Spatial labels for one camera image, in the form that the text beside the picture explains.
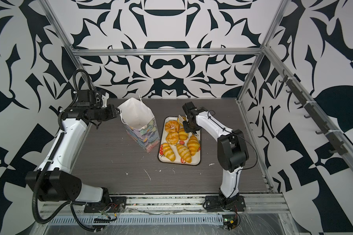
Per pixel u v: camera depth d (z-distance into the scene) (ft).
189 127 2.62
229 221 2.33
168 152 2.92
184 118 3.17
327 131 1.65
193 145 3.00
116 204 2.38
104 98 2.30
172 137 3.08
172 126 3.37
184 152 2.86
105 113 2.21
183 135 3.16
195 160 2.92
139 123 3.42
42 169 1.33
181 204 2.49
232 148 1.67
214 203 2.44
